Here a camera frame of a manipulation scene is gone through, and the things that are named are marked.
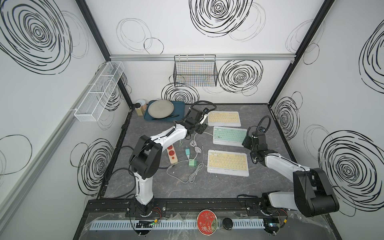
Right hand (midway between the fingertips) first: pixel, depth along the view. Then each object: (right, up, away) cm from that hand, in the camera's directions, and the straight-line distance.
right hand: (249, 139), depth 91 cm
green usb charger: (-35, -13, -5) cm, 38 cm away
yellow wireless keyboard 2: (-14, -13, -2) cm, 20 cm away
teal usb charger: (-39, -7, 0) cm, 39 cm away
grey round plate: (-61, +21, +25) cm, 69 cm away
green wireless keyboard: (-10, +1, +10) cm, 14 cm away
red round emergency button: (-29, -34, -24) cm, 51 cm away
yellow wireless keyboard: (-13, +13, +20) cm, 27 cm away
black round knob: (-20, -31, -29) cm, 47 cm away
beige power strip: (-48, -9, 0) cm, 49 cm away
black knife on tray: (-53, +15, +20) cm, 59 cm away
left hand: (-31, +11, +2) cm, 33 cm away
